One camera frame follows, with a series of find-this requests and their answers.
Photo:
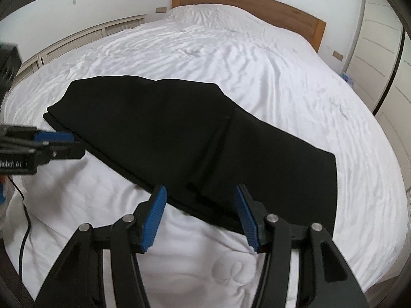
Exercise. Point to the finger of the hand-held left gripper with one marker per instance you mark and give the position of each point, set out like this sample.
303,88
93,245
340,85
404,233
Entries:
54,136
61,152

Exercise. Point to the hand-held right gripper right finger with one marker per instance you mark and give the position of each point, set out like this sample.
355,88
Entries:
247,218

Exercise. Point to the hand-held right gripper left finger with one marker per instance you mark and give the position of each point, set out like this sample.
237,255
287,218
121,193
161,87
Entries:
154,221

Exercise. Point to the black pants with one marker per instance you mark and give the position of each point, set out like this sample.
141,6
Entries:
160,118

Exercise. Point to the white slatted radiator cover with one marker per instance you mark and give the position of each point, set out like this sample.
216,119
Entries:
80,41

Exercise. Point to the bed with white duvet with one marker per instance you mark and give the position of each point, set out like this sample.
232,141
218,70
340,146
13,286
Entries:
257,80

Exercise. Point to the small blue box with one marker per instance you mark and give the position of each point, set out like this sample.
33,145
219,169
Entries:
348,79

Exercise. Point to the wooden headboard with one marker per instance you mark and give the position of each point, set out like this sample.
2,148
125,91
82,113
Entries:
257,8

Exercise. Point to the tan wall switch plate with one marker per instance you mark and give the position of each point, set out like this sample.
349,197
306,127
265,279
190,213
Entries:
337,55
161,10

